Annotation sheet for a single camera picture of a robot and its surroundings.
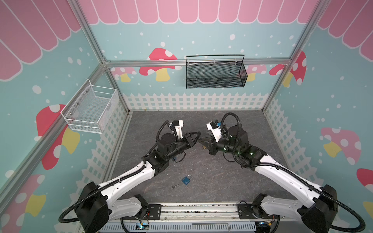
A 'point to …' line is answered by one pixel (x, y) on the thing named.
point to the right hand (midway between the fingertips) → (199, 140)
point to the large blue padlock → (186, 179)
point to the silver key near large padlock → (173, 187)
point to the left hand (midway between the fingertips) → (201, 136)
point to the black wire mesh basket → (212, 71)
